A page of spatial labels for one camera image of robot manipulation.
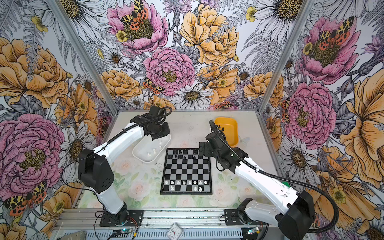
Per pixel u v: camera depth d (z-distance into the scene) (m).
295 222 0.38
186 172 0.88
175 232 0.69
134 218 0.73
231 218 0.74
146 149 0.98
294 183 0.41
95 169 0.45
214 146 0.59
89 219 0.77
